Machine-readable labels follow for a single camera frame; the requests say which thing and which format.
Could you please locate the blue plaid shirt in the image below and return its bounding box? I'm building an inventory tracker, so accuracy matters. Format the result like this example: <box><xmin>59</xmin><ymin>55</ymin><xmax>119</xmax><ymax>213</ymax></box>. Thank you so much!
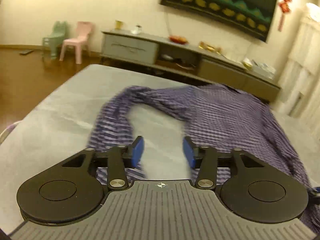
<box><xmin>86</xmin><ymin>84</ymin><xmax>320</xmax><ymax>233</ymax></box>

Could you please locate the grey TV cabinet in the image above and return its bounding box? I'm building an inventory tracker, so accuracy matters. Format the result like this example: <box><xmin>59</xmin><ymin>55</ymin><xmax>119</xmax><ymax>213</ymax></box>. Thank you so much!
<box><xmin>100</xmin><ymin>30</ymin><xmax>280</xmax><ymax>103</ymax></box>

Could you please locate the white storage tray with items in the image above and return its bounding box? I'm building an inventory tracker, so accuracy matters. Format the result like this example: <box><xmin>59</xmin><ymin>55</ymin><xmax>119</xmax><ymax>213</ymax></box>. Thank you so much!
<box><xmin>251</xmin><ymin>60</ymin><xmax>276</xmax><ymax>79</ymax></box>

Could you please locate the red fruit bowl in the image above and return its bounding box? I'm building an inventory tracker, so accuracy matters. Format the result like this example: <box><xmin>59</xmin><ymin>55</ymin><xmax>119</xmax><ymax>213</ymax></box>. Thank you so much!
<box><xmin>169</xmin><ymin>35</ymin><xmax>188</xmax><ymax>45</ymax></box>

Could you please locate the white charger dock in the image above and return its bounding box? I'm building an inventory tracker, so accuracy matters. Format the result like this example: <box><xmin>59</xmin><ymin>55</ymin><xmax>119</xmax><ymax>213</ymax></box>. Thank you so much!
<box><xmin>131</xmin><ymin>25</ymin><xmax>142</xmax><ymax>35</ymax></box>

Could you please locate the yellow glass cup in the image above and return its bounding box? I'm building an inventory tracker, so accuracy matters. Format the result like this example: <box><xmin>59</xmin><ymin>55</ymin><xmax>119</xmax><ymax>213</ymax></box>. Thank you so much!
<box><xmin>114</xmin><ymin>20</ymin><xmax>123</xmax><ymax>30</ymax></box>

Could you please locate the pink plastic chair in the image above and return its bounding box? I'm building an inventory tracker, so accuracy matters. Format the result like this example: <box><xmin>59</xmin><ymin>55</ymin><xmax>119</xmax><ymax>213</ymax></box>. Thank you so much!
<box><xmin>59</xmin><ymin>21</ymin><xmax>94</xmax><ymax>64</ymax></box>

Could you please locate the green plastic chair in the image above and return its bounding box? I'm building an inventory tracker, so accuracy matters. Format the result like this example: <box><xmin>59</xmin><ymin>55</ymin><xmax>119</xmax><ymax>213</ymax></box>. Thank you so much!
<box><xmin>41</xmin><ymin>21</ymin><xmax>67</xmax><ymax>60</ymax></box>

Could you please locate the red Chinese knot decoration right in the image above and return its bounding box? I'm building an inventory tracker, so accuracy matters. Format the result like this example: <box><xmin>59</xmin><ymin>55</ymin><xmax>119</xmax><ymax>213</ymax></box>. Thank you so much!
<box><xmin>278</xmin><ymin>0</ymin><xmax>292</xmax><ymax>32</ymax></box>

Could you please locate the wall mounted television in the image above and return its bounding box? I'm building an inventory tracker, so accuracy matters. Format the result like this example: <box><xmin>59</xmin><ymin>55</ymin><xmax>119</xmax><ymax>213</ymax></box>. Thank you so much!
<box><xmin>160</xmin><ymin>0</ymin><xmax>277</xmax><ymax>42</ymax></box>

